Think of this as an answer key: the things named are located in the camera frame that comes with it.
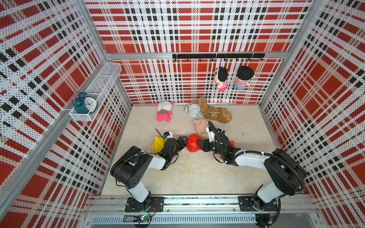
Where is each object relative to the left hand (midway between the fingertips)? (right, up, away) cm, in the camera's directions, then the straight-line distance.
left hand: (187, 139), depth 94 cm
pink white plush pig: (-18, +19, +14) cm, 29 cm away
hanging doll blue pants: (+37, +36, +6) cm, 52 cm away
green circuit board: (-22, -36, -24) cm, 49 cm away
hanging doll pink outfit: (+23, +42, 0) cm, 48 cm away
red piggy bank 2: (+28, -2, -7) cm, 29 cm away
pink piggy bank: (+9, +9, +4) cm, 13 cm away
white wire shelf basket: (-50, +31, -13) cm, 60 cm away
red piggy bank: (+3, -3, -7) cm, 8 cm away
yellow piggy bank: (-17, -2, -8) cm, 19 cm away
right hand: (+8, -1, -7) cm, 11 cm away
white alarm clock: (+5, +21, +20) cm, 29 cm away
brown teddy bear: (+23, +16, +9) cm, 30 cm away
